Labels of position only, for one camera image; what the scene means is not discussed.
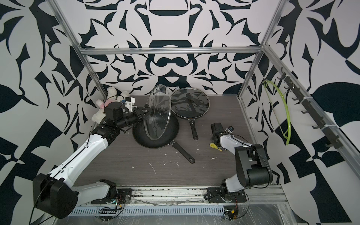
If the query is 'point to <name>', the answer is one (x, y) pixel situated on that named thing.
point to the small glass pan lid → (190, 103)
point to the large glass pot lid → (157, 110)
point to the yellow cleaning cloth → (214, 146)
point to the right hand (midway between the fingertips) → (218, 138)
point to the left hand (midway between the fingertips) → (150, 108)
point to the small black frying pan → (192, 121)
